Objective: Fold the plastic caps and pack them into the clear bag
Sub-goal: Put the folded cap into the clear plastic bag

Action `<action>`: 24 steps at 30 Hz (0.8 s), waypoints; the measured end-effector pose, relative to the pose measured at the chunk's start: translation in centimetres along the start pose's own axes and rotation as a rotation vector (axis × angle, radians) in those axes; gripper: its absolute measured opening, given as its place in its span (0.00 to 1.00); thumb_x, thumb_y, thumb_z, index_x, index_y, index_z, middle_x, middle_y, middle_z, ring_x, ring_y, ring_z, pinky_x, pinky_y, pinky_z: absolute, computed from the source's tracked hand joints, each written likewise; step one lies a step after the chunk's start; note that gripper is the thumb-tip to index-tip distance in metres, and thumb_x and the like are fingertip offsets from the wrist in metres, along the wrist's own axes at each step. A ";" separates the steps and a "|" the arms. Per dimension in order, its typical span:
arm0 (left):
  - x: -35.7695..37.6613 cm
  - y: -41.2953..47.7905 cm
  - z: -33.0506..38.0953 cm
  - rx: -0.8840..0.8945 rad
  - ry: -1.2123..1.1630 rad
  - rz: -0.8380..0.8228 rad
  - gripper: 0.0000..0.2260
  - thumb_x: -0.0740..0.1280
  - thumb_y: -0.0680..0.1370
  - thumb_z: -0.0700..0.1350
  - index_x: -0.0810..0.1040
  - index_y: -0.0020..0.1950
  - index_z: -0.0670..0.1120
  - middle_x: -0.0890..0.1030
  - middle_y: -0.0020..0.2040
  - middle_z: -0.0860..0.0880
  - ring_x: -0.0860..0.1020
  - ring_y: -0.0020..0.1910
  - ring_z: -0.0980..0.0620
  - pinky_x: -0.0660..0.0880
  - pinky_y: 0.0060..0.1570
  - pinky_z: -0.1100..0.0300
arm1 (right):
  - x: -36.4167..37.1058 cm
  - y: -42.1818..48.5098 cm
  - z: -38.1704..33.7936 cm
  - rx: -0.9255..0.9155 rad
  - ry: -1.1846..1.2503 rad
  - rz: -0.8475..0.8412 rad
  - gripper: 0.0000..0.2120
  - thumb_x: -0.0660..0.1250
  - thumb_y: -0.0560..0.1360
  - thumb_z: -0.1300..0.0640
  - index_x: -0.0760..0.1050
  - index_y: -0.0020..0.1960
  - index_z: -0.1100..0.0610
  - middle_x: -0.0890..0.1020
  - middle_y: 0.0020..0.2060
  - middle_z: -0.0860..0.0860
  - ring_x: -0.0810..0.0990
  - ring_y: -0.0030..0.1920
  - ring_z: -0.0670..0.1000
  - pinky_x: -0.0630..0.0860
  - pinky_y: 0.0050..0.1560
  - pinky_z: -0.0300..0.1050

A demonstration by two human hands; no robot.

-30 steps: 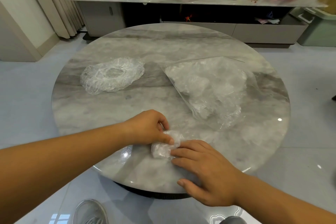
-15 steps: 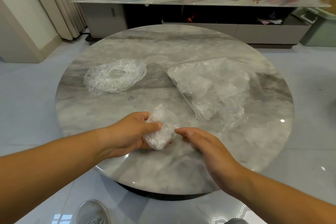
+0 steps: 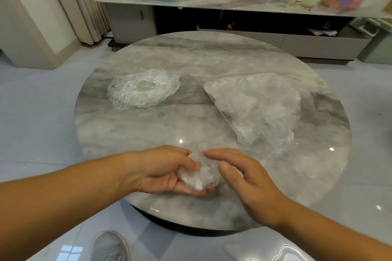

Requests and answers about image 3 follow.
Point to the green storage bin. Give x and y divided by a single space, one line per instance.
378 43

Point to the clear plastic cap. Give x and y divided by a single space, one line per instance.
199 175

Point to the pile of clear plastic caps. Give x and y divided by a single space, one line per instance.
122 92

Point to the person's left hand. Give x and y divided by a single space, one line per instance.
156 169

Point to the person's left forearm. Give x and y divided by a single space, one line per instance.
58 206

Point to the long grey low cabinet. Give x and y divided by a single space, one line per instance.
128 24

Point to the grey sneaker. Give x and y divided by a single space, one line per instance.
110 247

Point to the clear plastic bag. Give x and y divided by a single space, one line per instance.
306 111

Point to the beige curtain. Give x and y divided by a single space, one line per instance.
76 1

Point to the black table base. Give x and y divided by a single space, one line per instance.
184 228

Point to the person's right hand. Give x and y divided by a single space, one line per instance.
257 193

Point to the clear bag of caps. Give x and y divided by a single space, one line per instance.
260 108

